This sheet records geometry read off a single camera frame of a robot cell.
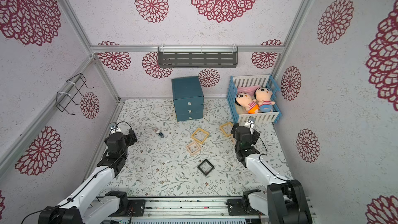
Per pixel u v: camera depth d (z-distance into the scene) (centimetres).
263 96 101
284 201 41
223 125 105
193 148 95
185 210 73
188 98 92
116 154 63
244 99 103
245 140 65
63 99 73
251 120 73
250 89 111
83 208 43
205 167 87
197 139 97
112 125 70
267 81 111
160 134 100
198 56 92
